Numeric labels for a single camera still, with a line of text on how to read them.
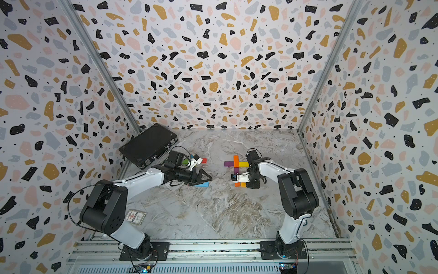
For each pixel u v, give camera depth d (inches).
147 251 26.7
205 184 34.5
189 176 30.7
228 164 40.9
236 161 42.0
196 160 32.8
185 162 32.1
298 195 19.2
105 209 17.7
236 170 39.5
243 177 33.6
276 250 28.2
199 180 29.9
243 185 35.7
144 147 41.9
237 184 36.2
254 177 32.1
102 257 29.3
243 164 40.9
